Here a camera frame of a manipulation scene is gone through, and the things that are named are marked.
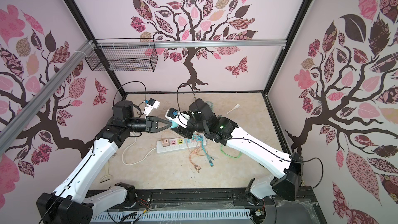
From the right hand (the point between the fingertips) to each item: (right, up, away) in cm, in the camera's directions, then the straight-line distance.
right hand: (175, 119), depth 66 cm
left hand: (-2, -4, -2) cm, 4 cm away
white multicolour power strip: (-2, -17, +24) cm, 29 cm away
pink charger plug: (-9, -15, +20) cm, 26 cm away
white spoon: (+37, +6, +45) cm, 59 cm away
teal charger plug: (0, -2, -2) cm, 3 cm away
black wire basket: (-38, +38, +29) cm, 61 cm away
